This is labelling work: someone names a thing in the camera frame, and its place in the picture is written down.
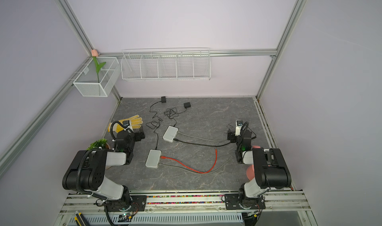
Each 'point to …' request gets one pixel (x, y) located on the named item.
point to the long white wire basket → (166, 63)
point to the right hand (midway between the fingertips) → (238, 129)
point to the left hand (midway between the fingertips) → (135, 128)
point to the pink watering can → (250, 172)
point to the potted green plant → (100, 144)
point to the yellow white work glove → (118, 127)
